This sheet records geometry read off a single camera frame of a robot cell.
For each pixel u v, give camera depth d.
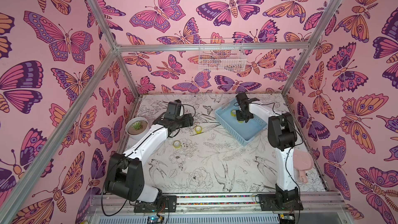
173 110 0.66
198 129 1.01
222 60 1.06
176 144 0.95
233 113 1.06
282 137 0.60
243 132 0.92
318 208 0.74
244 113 0.78
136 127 0.88
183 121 0.78
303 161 0.86
